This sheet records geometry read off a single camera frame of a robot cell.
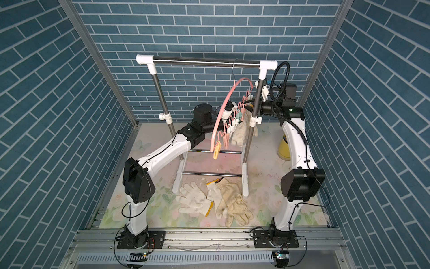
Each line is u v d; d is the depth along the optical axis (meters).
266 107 0.66
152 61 0.51
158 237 0.74
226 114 0.66
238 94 1.07
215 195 0.87
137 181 0.49
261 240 0.74
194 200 0.85
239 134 0.80
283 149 0.95
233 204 0.81
